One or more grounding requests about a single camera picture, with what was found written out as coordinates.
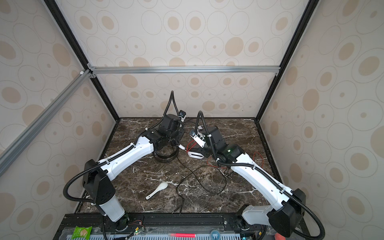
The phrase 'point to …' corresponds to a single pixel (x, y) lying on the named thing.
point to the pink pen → (182, 235)
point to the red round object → (278, 236)
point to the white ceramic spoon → (161, 186)
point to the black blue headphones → (167, 152)
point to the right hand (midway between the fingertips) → (204, 139)
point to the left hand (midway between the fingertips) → (184, 124)
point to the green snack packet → (82, 233)
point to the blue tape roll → (215, 234)
